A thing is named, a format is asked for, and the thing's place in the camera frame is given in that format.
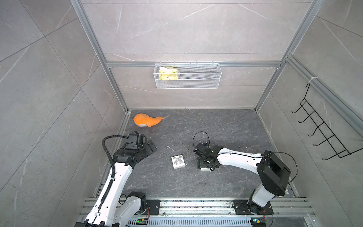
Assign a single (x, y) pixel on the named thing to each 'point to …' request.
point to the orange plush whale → (143, 120)
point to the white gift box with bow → (178, 161)
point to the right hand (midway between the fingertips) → (204, 164)
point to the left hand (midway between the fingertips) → (148, 147)
